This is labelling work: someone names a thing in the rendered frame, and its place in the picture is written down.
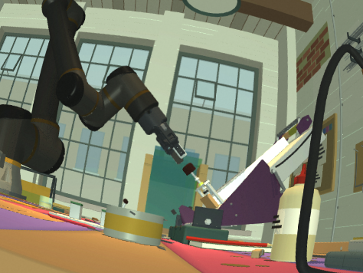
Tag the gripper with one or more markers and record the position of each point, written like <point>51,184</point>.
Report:
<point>155,122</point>

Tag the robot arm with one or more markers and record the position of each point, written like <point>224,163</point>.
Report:
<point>48,93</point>

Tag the dark red clamp knob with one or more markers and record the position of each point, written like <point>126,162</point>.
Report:
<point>188,169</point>

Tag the teal sheet panel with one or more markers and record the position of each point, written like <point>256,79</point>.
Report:
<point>170,187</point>

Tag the grey clamp with wooden jaw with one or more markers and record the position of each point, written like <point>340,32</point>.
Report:
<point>208,196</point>

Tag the purple easel with white board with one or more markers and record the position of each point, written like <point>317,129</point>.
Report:
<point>252,187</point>

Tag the white flat panel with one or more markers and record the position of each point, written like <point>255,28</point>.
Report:
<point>73,221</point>

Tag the purple easel lever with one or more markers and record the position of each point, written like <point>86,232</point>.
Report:
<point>304,123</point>

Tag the tan wooden board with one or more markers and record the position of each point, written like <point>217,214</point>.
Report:
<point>144,181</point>
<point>202,173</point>

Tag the tall grid window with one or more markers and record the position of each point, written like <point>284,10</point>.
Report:
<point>215,113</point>
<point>107,159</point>
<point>19,71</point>

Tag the small dark red knobbed lever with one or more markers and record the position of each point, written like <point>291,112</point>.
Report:
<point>125,201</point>

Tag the dark green base box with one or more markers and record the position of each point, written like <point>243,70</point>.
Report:
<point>181,233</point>

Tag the grey tin with yellow band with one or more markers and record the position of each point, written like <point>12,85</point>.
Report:
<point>132,225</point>

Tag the white jar green lid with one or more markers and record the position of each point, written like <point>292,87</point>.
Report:
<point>103,218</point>
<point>76,210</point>

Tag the red pencil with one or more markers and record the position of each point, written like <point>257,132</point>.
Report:
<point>226,241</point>

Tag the white pad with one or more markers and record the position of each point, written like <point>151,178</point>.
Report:
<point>226,246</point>

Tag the small wooden block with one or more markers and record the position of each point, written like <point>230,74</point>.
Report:
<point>257,253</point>

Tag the cream glue bottle red cap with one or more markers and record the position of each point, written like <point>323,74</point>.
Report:
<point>289,221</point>

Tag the clear glass jar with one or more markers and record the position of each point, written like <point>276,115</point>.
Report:
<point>45,202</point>

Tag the yellow box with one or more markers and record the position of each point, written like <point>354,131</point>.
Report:
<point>32,190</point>

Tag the round ceiling light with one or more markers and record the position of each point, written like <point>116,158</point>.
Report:
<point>211,7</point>

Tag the brown wooden ceiling beam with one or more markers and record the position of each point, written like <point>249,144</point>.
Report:
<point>278,12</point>

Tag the wooden framed notice board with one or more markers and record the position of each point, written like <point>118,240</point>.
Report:
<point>358,167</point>

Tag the dark grey cylinder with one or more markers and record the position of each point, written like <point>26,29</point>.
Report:
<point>344,259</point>

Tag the dark grey bracket with nut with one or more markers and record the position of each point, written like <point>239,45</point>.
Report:
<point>207,217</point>

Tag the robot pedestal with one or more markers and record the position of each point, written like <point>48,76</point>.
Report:
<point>10,179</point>

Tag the grey wall hook rack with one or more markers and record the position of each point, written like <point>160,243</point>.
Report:
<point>354,39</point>

